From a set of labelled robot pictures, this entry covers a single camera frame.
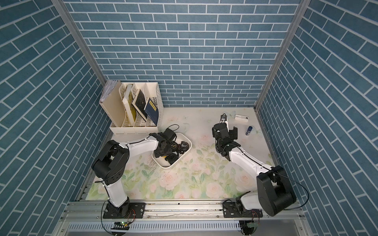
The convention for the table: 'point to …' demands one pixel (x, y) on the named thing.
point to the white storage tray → (160, 162)
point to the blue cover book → (152, 111)
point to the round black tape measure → (182, 147)
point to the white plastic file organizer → (141, 127)
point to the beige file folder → (111, 102)
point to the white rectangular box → (243, 118)
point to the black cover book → (139, 103)
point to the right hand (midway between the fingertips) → (226, 128)
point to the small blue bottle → (250, 128)
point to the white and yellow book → (128, 103)
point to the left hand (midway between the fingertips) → (170, 153)
